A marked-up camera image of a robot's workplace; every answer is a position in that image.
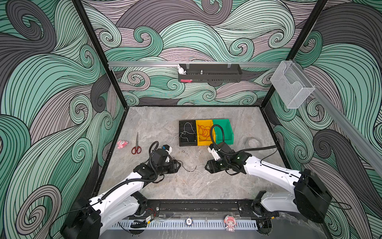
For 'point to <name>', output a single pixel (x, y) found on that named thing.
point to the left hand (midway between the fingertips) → (178, 164)
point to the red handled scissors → (137, 149)
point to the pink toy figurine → (121, 144)
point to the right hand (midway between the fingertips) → (208, 167)
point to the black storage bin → (187, 133)
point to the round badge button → (189, 221)
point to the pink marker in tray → (186, 80)
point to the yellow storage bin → (208, 142)
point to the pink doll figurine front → (230, 222)
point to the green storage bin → (228, 131)
